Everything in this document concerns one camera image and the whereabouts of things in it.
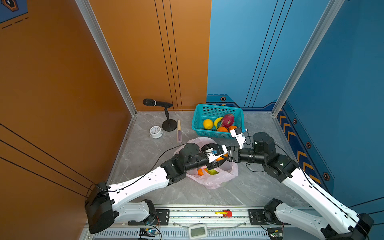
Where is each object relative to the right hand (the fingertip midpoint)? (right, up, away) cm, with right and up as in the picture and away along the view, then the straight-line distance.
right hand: (218, 153), depth 65 cm
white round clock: (-38, +8, +38) cm, 54 cm away
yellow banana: (+5, +15, +45) cm, 48 cm away
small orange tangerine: (-7, -13, +16) cm, 22 cm away
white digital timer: (-9, -37, +4) cm, 38 cm away
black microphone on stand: (-30, +12, +46) cm, 56 cm away
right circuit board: (+29, -40, +7) cm, 49 cm away
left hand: (+3, +1, +1) cm, 4 cm away
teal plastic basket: (-4, +23, +59) cm, 64 cm away
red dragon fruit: (+13, +16, +40) cm, 45 cm away
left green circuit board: (-33, -39, +6) cm, 51 cm away
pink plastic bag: (+6, -11, +8) cm, 15 cm away
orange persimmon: (+1, -2, -3) cm, 3 cm away
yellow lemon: (-1, +13, +41) cm, 43 cm away
